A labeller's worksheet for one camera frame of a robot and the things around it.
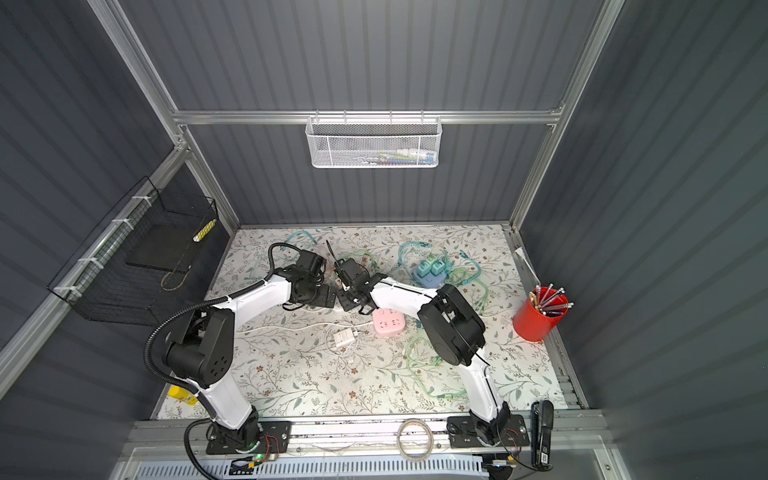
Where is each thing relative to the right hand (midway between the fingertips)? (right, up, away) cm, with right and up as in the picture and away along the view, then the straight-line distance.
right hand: (350, 297), depth 95 cm
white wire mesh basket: (+6, +61, +28) cm, 67 cm away
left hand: (-9, 0, 0) cm, 9 cm away
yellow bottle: (-39, -22, -21) cm, 50 cm away
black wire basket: (-49, +15, -20) cm, 55 cm away
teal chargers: (+27, +10, +4) cm, 29 cm away
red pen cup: (+53, -2, -17) cm, 56 cm away
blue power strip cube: (+27, +5, +6) cm, 28 cm away
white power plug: (-1, -11, -7) cm, 13 cm away
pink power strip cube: (+12, -7, -4) cm, 15 cm away
